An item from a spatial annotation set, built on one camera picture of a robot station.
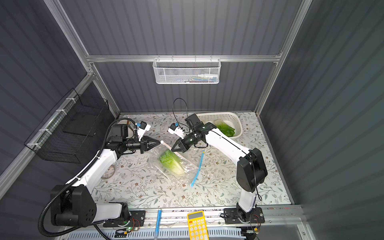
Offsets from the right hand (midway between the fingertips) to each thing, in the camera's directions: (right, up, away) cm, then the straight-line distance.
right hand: (175, 149), depth 76 cm
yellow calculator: (+11, -37, -7) cm, 39 cm away
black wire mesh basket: (-53, +8, -3) cm, 54 cm away
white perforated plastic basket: (+38, +18, +35) cm, 55 cm away
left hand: (-7, +2, 0) cm, 8 cm away
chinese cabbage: (-2, -8, +5) cm, 10 cm away
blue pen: (-7, -36, -4) cm, 37 cm away
